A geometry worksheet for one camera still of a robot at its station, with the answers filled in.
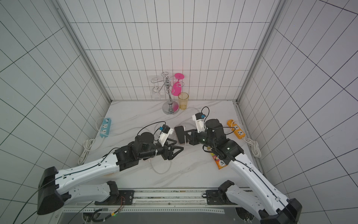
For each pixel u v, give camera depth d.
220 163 0.83
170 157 0.59
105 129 0.99
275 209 0.37
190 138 0.60
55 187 0.39
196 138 0.60
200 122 0.62
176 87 1.06
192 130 0.64
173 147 0.59
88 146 0.92
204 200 0.73
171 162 0.85
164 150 0.58
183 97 1.06
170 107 1.14
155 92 1.09
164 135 0.60
